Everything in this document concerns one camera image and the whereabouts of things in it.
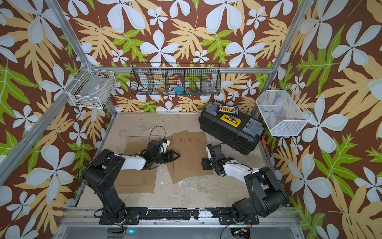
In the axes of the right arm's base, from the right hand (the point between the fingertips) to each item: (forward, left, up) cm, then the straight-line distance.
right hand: (205, 162), depth 93 cm
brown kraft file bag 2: (+11, +8, 0) cm, 13 cm away
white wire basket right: (+17, -45, +26) cm, 54 cm away
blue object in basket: (+37, +17, +28) cm, 49 cm away
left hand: (+4, +17, +3) cm, 17 cm away
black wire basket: (+46, +19, +30) cm, 58 cm away
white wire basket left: (+33, +70, +33) cm, 84 cm away
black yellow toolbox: (+16, -17, +16) cm, 28 cm away
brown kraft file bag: (-12, +41, -1) cm, 42 cm away
